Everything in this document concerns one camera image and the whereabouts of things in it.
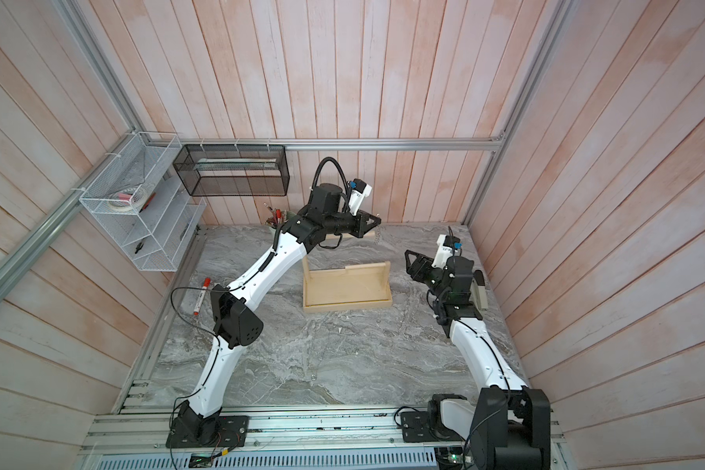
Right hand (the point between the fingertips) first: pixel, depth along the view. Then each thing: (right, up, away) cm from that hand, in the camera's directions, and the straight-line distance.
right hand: (411, 251), depth 82 cm
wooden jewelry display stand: (-17, -12, +18) cm, 27 cm away
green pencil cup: (-39, +13, +16) cm, 44 cm away
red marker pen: (-70, -11, +21) cm, 74 cm away
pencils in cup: (-42, +12, +13) cm, 45 cm away
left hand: (-9, +8, -1) cm, 12 cm away
